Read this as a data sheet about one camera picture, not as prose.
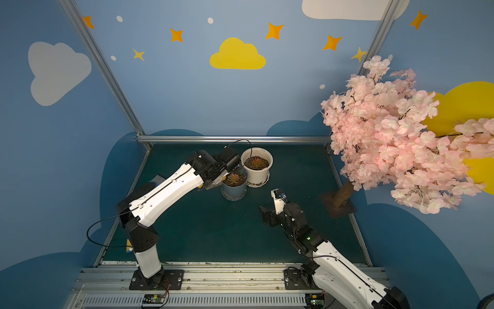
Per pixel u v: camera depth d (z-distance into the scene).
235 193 0.95
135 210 0.45
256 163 0.99
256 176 0.99
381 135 0.52
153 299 0.72
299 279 0.74
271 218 0.71
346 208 0.95
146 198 0.46
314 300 0.72
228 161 0.59
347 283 0.47
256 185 1.04
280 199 0.69
